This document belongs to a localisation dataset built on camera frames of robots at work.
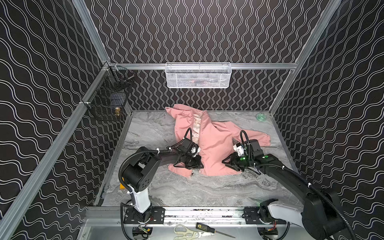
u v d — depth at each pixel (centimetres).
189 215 77
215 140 101
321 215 40
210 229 70
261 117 116
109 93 98
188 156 80
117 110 78
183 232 69
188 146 77
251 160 65
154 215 78
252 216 73
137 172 49
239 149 80
